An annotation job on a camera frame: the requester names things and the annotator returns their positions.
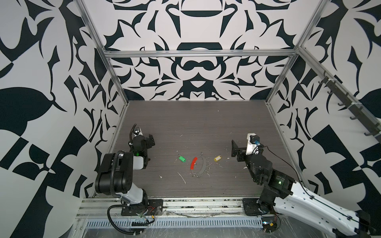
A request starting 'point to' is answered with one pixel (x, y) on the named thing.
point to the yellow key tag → (217, 158)
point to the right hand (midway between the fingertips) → (242, 140)
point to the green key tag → (182, 158)
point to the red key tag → (193, 162)
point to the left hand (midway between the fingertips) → (141, 134)
